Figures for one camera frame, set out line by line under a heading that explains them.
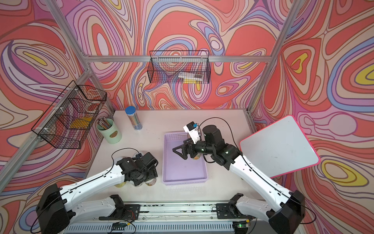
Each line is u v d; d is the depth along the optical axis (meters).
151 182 0.78
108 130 0.90
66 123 0.76
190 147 0.59
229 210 0.66
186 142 0.71
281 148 0.76
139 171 0.57
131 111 0.93
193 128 0.60
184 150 0.59
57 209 0.38
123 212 0.70
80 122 0.72
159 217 0.72
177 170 0.89
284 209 0.38
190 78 0.91
